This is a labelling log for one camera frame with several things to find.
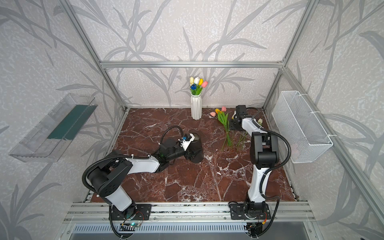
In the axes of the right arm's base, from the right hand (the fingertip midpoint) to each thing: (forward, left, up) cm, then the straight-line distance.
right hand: (234, 121), depth 103 cm
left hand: (-20, +24, +8) cm, 32 cm away
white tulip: (+11, +26, +26) cm, 38 cm away
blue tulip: (+8, +27, +24) cm, 37 cm away
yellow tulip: (+14, +23, +24) cm, 36 cm away
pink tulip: (+12, +21, +22) cm, 33 cm away
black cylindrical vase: (-28, +26, +10) cm, 40 cm away
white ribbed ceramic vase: (+8, +27, +10) cm, 29 cm away
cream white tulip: (+14, +29, +24) cm, 40 cm away
